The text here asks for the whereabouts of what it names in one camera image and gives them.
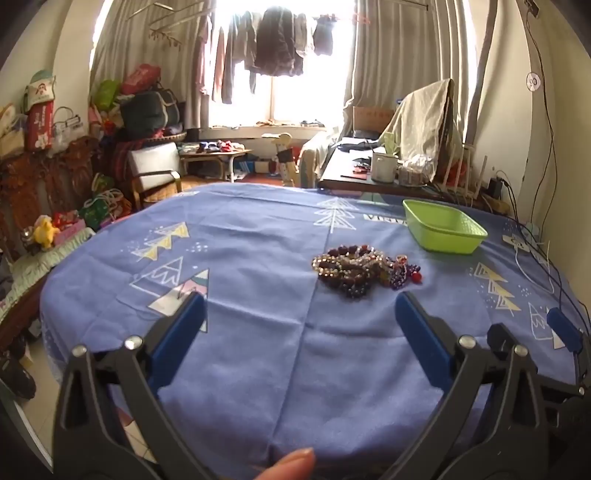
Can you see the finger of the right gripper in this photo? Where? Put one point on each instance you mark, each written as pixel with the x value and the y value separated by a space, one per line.
pixel 570 336

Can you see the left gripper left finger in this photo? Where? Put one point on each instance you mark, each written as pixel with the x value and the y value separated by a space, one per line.
pixel 89 441

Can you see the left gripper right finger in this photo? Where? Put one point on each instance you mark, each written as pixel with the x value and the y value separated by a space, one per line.
pixel 514 424

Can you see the left hand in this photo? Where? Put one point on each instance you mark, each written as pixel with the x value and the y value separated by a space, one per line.
pixel 298 465

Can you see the white charging hub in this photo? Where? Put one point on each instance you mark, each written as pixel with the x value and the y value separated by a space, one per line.
pixel 517 243

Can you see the black power adapter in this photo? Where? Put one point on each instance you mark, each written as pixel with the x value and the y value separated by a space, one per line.
pixel 494 189

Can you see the green plastic basket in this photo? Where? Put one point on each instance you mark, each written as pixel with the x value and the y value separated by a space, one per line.
pixel 442 228

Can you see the blue patterned tablecloth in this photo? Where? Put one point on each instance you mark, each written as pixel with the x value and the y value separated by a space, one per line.
pixel 283 362

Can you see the yellow plush toy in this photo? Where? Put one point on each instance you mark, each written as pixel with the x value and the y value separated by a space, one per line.
pixel 45 232

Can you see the white wooden rack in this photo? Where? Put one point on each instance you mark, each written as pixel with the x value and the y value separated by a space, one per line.
pixel 462 178

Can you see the plastic wrapped package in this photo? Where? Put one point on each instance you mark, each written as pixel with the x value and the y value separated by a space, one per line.
pixel 417 171

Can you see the white enamel mug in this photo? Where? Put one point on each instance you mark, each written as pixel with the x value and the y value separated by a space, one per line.
pixel 383 168

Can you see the cloth covered monitor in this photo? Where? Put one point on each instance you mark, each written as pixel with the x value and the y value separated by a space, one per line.
pixel 425 124

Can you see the carved wooden bench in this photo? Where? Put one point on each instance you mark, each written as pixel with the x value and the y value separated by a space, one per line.
pixel 33 184

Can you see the white cushioned chair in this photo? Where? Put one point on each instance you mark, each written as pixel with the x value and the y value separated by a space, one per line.
pixel 154 168

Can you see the dark wooden desk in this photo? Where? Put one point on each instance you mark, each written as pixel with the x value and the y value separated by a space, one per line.
pixel 347 169

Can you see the cardboard box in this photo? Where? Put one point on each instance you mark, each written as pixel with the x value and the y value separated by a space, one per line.
pixel 371 119

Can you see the low wooden table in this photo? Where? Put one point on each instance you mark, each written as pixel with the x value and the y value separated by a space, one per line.
pixel 225 161

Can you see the red diaper pack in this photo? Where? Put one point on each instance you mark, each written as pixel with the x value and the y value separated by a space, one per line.
pixel 39 127

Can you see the dark duffel bag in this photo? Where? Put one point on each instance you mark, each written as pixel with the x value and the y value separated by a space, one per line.
pixel 150 111

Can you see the grey curtain right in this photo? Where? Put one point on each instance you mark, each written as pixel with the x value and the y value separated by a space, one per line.
pixel 401 46

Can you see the grey curtain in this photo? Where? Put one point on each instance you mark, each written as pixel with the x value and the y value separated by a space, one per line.
pixel 122 46
pixel 401 46

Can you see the green bag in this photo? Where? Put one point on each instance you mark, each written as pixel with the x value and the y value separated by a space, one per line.
pixel 105 94

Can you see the red bag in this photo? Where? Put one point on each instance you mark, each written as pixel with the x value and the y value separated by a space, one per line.
pixel 141 79

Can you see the grey curtain left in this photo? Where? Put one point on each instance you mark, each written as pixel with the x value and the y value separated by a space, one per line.
pixel 122 46

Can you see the metal drying rack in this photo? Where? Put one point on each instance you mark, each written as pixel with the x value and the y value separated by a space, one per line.
pixel 164 18

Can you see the hanging dark clothes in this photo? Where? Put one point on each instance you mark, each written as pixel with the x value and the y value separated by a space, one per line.
pixel 273 43

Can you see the round white wall hook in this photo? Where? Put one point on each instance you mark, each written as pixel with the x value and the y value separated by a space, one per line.
pixel 533 81

